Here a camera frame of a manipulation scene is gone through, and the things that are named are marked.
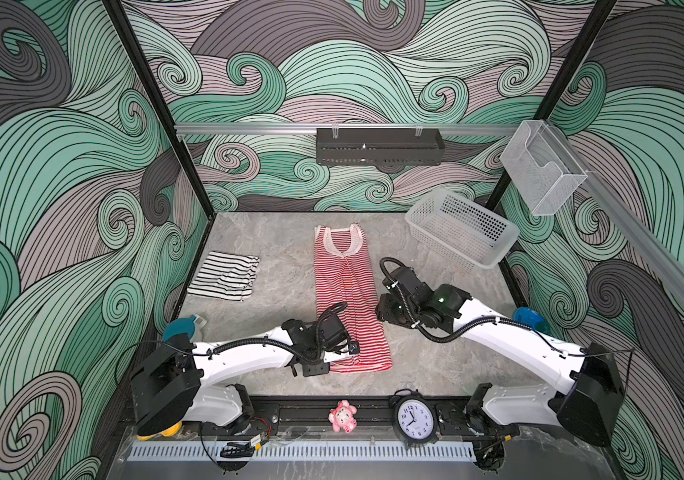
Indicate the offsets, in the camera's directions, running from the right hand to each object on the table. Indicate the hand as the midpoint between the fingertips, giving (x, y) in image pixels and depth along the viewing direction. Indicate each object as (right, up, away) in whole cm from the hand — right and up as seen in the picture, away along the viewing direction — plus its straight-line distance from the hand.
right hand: (380, 313), depth 78 cm
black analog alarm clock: (+8, -24, -7) cm, 26 cm away
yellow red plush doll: (-50, -24, -11) cm, 57 cm away
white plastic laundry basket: (+40, +22, +36) cm, 58 cm away
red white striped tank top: (-9, +6, +23) cm, 25 cm away
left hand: (-16, -11, +3) cm, 20 cm away
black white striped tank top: (-50, +7, +20) cm, 54 cm away
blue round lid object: (+43, -3, +4) cm, 44 cm away
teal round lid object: (-59, -7, +10) cm, 61 cm away
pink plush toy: (-10, -23, -7) cm, 27 cm away
